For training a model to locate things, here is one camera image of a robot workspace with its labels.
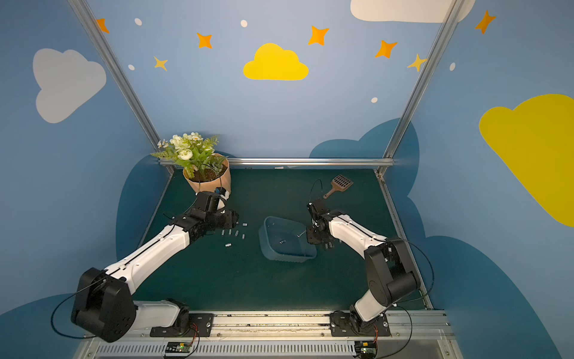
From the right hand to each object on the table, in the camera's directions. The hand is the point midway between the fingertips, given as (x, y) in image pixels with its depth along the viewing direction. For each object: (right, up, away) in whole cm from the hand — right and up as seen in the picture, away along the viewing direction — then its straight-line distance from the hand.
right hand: (316, 236), depth 92 cm
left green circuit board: (-48, -32, -20) cm, 61 cm away
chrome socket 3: (-35, +1, +4) cm, 35 cm away
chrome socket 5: (-37, -4, +2) cm, 38 cm away
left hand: (-34, +10, -5) cm, 35 cm away
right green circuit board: (+14, -34, -19) cm, 41 cm away
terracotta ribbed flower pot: (-45, +27, +10) cm, 54 cm away
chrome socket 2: (-32, +5, -15) cm, 36 cm away
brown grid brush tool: (+15, +23, +23) cm, 36 cm away
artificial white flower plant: (-49, +34, -6) cm, 60 cm away
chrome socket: (-35, +5, -15) cm, 38 cm away
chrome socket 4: (-32, -1, +4) cm, 32 cm away
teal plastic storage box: (-14, -1, -3) cm, 14 cm away
